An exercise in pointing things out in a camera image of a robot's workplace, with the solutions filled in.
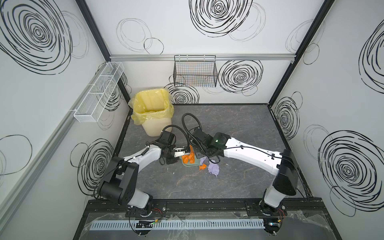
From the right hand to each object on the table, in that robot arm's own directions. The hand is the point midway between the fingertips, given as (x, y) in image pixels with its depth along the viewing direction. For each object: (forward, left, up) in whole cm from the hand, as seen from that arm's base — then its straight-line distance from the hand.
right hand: (196, 151), depth 78 cm
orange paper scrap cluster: (+2, +7, -12) cm, 14 cm away
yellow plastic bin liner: (+34, +31, +2) cm, 46 cm away
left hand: (+5, +11, -12) cm, 17 cm away
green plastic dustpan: (0, -1, -13) cm, 13 cm away
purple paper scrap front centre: (-3, -10, -14) cm, 18 cm away
